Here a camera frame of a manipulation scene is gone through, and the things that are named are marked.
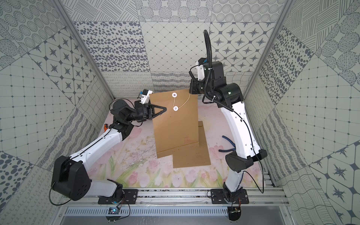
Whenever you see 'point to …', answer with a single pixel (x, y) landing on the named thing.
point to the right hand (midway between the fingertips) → (191, 86)
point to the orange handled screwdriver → (106, 127)
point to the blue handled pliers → (229, 150)
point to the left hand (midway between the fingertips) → (168, 114)
